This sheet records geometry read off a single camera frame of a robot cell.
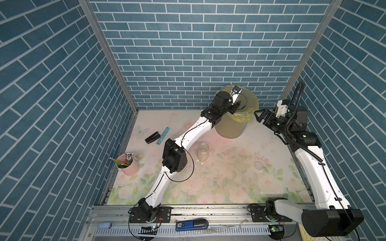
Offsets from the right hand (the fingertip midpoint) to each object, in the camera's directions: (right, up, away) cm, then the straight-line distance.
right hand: (262, 115), depth 73 cm
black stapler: (-64, -14, +29) cm, 71 cm away
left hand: (-8, +10, +11) cm, 17 cm away
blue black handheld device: (-33, -49, -6) cm, 60 cm away
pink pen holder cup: (-70, -26, +8) cm, 76 cm away
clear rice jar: (-29, -21, +19) cm, 41 cm away
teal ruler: (-57, -13, +31) cm, 67 cm away
